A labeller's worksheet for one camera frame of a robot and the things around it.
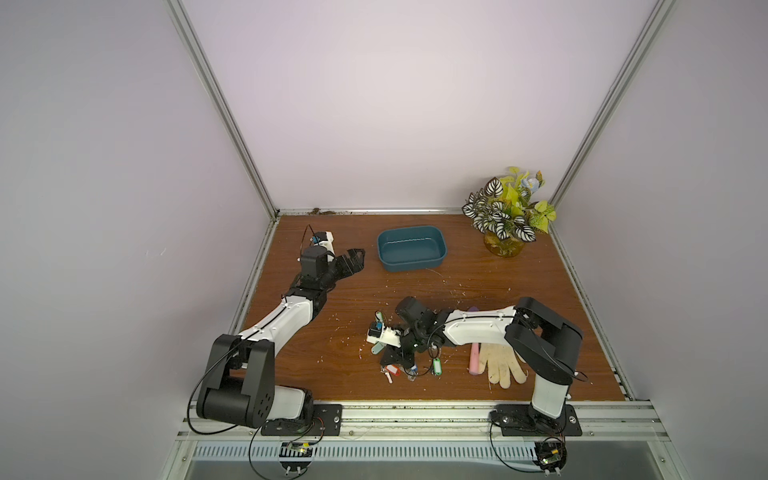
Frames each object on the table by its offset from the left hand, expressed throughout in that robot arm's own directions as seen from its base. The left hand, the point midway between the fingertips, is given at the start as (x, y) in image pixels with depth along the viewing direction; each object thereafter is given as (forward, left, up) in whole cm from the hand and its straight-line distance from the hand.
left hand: (357, 253), depth 87 cm
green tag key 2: (-28, -23, -16) cm, 40 cm away
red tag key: (-28, -11, -16) cm, 35 cm away
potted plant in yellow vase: (+8, -44, +9) cm, 45 cm away
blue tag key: (-28, -17, -16) cm, 37 cm away
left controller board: (-48, +13, -21) cm, 54 cm away
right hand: (-25, -7, -14) cm, 30 cm away
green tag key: (-13, -6, -17) cm, 22 cm away
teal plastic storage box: (+17, -18, -20) cm, 32 cm away
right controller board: (-47, -49, -18) cm, 70 cm away
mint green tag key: (-23, -6, -16) cm, 28 cm away
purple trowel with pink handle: (-25, -34, -15) cm, 45 cm away
